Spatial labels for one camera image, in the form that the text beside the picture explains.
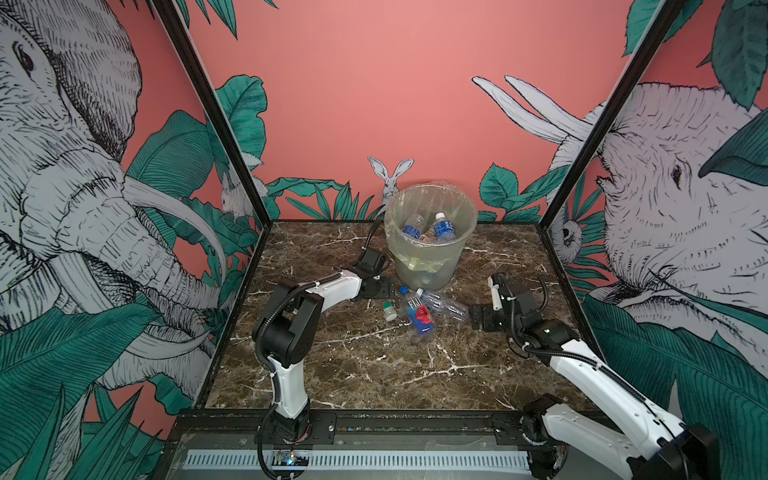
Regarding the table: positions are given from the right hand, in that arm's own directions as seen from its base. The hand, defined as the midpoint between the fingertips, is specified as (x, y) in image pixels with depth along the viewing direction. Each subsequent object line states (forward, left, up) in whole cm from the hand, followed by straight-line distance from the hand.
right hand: (481, 303), depth 81 cm
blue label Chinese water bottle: (+25, +8, +3) cm, 26 cm away
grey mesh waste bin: (+13, +18, -8) cm, 23 cm away
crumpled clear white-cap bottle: (+5, +10, -10) cm, 15 cm away
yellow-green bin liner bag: (+28, +4, +11) cm, 31 cm away
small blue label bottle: (+25, +18, +5) cm, 31 cm away
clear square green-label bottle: (+3, +26, -11) cm, 29 cm away
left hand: (+12, +28, -9) cm, 32 cm away
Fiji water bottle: (0, +17, -9) cm, 19 cm away
